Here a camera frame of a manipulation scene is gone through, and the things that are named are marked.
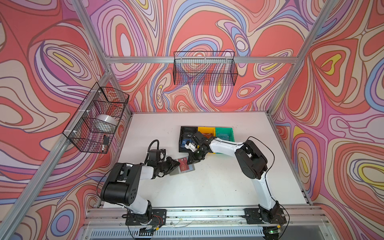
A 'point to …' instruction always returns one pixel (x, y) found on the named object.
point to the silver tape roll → (104, 123)
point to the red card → (184, 165)
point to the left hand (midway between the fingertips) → (181, 162)
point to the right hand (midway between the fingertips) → (189, 165)
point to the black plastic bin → (186, 135)
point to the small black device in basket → (106, 140)
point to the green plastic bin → (227, 133)
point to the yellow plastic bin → (208, 132)
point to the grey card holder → (177, 171)
